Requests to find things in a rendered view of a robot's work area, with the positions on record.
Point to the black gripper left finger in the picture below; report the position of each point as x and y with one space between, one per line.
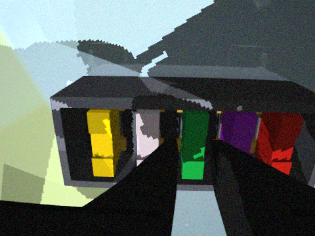
141 204

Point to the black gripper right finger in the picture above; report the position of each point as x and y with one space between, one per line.
256 199

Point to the green fuse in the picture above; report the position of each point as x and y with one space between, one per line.
193 136

